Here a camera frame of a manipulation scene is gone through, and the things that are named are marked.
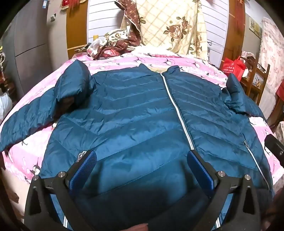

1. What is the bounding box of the cream floral quilt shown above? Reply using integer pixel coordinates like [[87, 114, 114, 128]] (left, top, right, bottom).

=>
[[121, 0, 209, 61]]

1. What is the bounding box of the pink penguin blanket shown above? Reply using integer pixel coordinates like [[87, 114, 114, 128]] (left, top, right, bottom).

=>
[[0, 50, 284, 222]]

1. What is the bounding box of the orange wooden panel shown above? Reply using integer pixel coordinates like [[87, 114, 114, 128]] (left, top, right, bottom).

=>
[[66, 0, 89, 59], [219, 0, 245, 69]]

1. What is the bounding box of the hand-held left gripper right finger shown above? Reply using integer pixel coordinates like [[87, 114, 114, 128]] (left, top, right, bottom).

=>
[[187, 151, 265, 231]]

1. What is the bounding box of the wooden chair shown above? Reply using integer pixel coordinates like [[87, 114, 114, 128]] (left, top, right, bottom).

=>
[[240, 52, 271, 105]]

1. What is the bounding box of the framed wall picture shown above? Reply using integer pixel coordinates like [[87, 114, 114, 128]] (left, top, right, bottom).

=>
[[248, 17, 263, 38]]

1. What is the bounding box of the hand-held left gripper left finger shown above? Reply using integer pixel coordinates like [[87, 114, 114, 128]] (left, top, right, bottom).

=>
[[24, 150, 97, 231]]

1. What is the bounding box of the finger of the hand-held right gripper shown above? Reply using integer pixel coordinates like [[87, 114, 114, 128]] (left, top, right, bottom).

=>
[[265, 134, 284, 167]]

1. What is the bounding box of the grey wardrobe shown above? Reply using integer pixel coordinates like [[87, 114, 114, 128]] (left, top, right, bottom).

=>
[[0, 0, 69, 98]]

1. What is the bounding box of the brown floral cloth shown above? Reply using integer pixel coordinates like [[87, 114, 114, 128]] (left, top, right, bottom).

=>
[[86, 0, 142, 60]]

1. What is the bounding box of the teal puffer jacket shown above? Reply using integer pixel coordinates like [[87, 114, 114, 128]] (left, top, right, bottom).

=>
[[0, 60, 274, 231]]

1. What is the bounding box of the white plastic bag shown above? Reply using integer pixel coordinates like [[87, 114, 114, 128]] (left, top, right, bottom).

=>
[[0, 91, 14, 120]]

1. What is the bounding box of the red shopping bag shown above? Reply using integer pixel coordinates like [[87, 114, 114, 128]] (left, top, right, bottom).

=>
[[222, 56, 247, 79]]

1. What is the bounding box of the pink floral curtain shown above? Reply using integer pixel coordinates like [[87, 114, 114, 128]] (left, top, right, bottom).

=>
[[258, 17, 284, 94]]

